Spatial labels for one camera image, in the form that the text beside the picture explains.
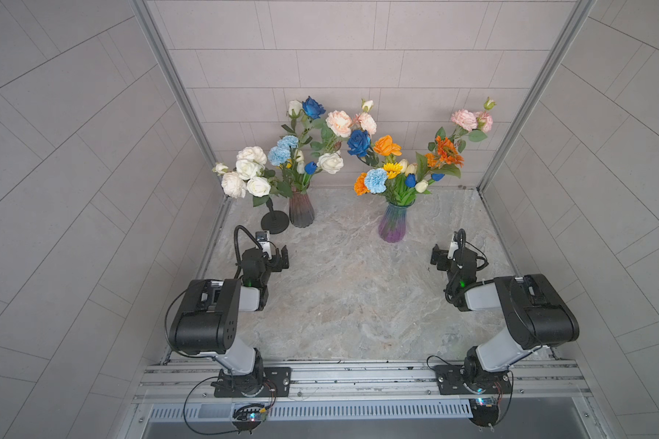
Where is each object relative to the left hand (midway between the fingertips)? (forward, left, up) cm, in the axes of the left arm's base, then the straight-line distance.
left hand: (275, 242), depth 94 cm
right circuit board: (-47, -60, -6) cm, 76 cm away
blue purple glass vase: (+6, -41, +3) cm, 42 cm away
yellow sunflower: (+11, -39, +24) cm, 47 cm away
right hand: (0, -61, +1) cm, 61 cm away
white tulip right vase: (+4, -46, +25) cm, 52 cm away
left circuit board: (-48, -1, -3) cm, 48 cm away
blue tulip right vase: (+6, -43, +25) cm, 50 cm away
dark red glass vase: (+12, -8, +4) cm, 15 cm away
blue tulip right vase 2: (+6, -51, +27) cm, 58 cm away
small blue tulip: (+8, -13, +27) cm, 31 cm away
